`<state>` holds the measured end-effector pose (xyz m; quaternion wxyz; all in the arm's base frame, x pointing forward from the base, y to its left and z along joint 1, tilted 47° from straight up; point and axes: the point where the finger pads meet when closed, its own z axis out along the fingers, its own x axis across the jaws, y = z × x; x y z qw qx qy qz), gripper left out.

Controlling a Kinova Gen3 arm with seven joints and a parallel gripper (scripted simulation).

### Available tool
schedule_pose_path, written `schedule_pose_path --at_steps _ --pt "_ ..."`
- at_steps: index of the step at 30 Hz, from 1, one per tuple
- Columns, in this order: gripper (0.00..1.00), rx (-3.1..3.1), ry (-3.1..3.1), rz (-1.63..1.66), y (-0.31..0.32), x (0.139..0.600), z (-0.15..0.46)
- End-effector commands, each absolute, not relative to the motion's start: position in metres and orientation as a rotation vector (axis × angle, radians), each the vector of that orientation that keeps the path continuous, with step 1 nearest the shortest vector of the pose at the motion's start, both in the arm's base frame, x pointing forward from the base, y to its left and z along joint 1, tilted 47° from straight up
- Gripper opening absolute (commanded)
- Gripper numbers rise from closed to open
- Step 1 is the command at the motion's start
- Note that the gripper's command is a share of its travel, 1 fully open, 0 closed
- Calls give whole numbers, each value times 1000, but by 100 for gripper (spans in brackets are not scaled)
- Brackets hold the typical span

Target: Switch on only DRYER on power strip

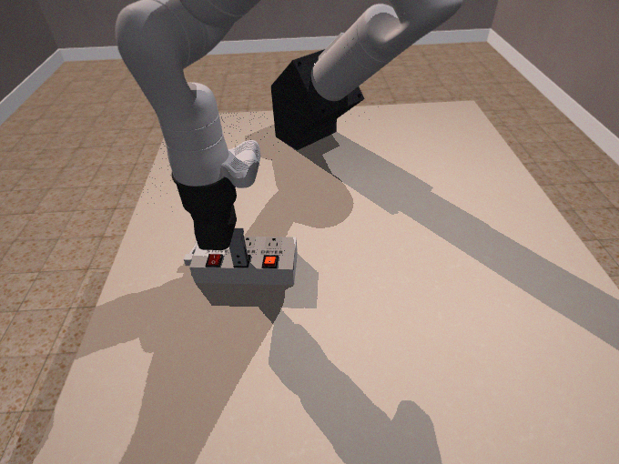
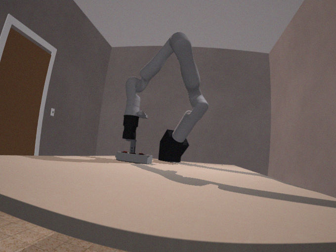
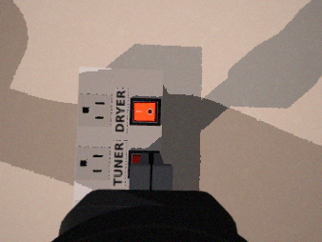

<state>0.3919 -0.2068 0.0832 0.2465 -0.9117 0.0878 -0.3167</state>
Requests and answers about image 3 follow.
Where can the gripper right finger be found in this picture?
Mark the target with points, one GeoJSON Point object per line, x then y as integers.
{"type": "Point", "coordinates": [161, 174]}

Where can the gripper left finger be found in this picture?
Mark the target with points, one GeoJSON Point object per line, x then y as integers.
{"type": "Point", "coordinates": [140, 173]}

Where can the white power strip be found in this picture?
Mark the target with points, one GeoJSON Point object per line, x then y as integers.
{"type": "Point", "coordinates": [119, 116]}

